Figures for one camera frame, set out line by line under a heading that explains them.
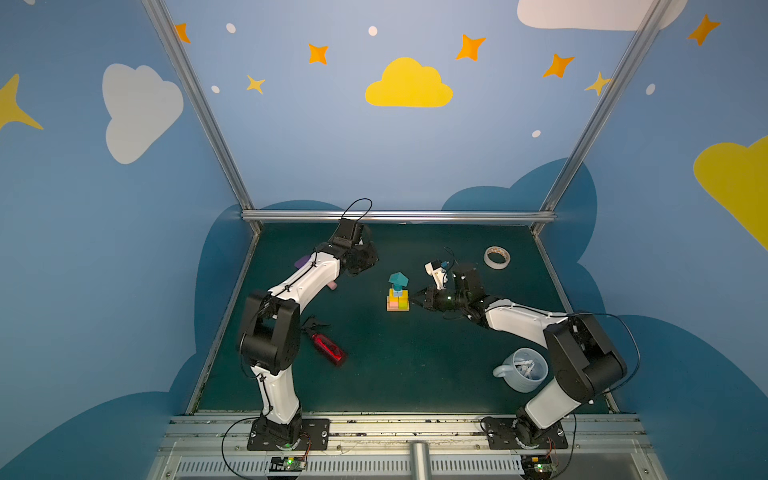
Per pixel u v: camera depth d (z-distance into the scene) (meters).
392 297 0.96
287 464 0.71
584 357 0.47
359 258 0.79
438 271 0.84
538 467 0.72
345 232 0.74
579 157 0.98
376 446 0.73
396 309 0.96
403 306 0.96
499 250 1.14
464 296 0.73
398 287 0.91
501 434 0.74
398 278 0.89
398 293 0.93
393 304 0.97
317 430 0.75
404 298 0.92
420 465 0.68
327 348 0.85
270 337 0.49
